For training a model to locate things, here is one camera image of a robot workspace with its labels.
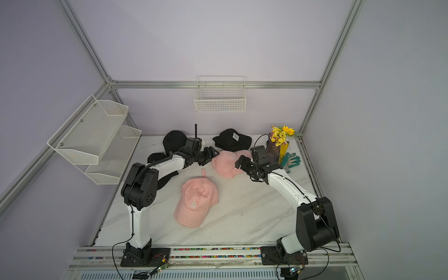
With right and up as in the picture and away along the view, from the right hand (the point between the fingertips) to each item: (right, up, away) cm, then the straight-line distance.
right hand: (242, 168), depth 88 cm
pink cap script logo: (-10, +2, +9) cm, 13 cm away
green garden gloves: (+30, +3, +16) cm, 35 cm away
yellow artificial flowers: (+19, +18, -1) cm, 26 cm away
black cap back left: (-41, +16, +19) cm, 48 cm away
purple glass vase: (+17, +9, +3) cm, 19 cm away
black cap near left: (-51, +5, +14) cm, 53 cm away
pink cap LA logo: (-21, -12, -6) cm, 25 cm away
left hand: (-14, +6, +10) cm, 19 cm away
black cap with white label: (-5, +16, +23) cm, 29 cm away
